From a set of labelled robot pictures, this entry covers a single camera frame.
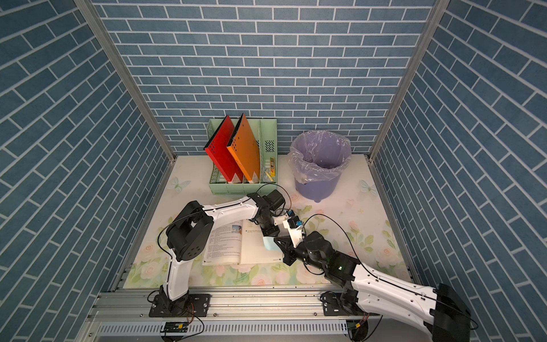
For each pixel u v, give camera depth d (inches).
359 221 38.0
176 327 28.2
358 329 27.7
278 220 32.3
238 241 34.2
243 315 29.1
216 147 33.9
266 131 41.5
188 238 20.0
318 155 39.9
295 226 25.3
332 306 29.0
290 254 25.2
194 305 28.7
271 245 29.5
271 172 44.0
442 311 17.1
